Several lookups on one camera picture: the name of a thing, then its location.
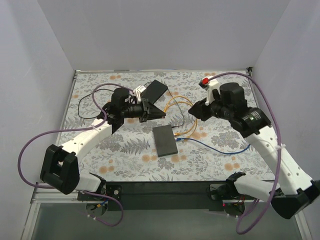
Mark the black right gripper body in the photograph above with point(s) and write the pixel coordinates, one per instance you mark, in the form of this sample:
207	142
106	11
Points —
206	110

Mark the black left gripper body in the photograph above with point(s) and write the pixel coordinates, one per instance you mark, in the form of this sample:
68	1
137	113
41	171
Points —
145	110

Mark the black network switch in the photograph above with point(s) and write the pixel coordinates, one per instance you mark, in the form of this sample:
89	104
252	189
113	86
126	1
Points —
154	91
164	140

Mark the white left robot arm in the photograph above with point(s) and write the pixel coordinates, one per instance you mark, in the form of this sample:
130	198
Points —
60	168

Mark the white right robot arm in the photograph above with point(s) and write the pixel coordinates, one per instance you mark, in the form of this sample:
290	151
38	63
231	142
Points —
294	189

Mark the floral patterned table mat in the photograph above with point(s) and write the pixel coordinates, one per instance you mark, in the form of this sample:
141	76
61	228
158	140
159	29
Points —
208	151

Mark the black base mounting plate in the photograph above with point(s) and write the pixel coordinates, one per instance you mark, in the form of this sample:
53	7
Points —
190	204

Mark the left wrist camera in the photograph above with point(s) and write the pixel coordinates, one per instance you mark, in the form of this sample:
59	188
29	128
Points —
136	95

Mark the aluminium frame rail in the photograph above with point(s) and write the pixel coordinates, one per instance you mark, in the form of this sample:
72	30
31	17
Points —
50	195

